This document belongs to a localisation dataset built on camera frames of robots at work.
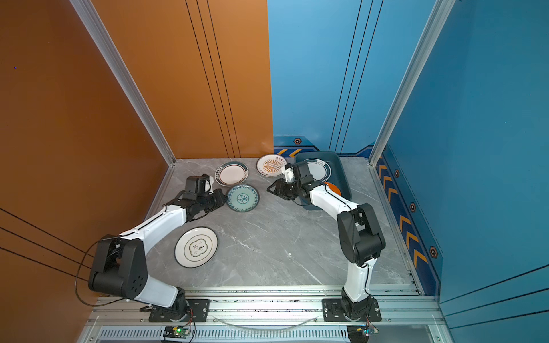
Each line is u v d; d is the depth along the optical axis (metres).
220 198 0.80
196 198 0.70
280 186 0.81
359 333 0.71
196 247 0.88
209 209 0.79
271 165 1.18
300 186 0.73
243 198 0.92
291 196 0.80
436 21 0.71
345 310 0.65
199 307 0.74
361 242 0.49
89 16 0.71
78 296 0.45
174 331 0.71
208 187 0.75
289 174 0.85
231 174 1.14
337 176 1.12
